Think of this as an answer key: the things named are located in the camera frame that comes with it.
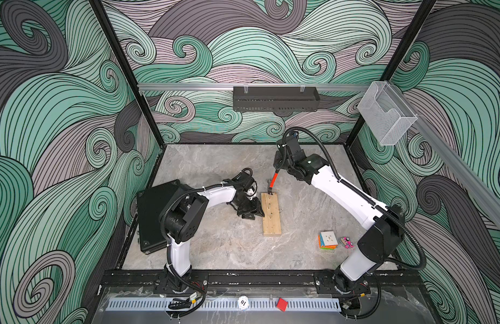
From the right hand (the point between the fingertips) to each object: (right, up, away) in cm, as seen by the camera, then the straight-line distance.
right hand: (277, 158), depth 82 cm
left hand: (-6, -25, +6) cm, 27 cm away
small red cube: (0, -51, -13) cm, 53 cm away
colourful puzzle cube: (+20, -33, -3) cm, 39 cm away
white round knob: (-14, -48, -17) cm, 52 cm away
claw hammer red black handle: (-1, -12, +14) cm, 19 cm away
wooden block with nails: (-2, -27, +4) cm, 28 cm away
